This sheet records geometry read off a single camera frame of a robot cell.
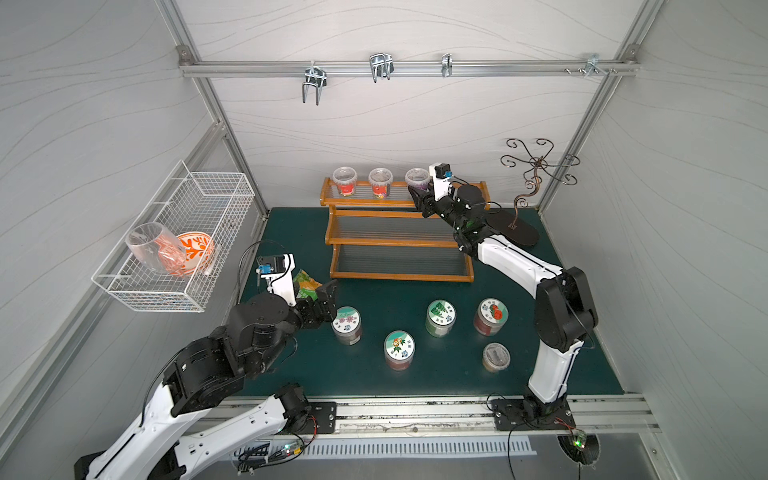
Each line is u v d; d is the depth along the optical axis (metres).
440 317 0.83
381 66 0.75
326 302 0.51
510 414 0.73
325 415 0.73
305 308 0.50
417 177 0.80
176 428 0.39
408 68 0.78
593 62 0.77
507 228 1.14
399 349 0.77
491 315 0.83
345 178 0.81
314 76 0.78
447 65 0.79
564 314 0.50
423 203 0.76
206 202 0.79
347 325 0.80
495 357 0.78
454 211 0.73
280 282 0.46
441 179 0.71
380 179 0.82
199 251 0.67
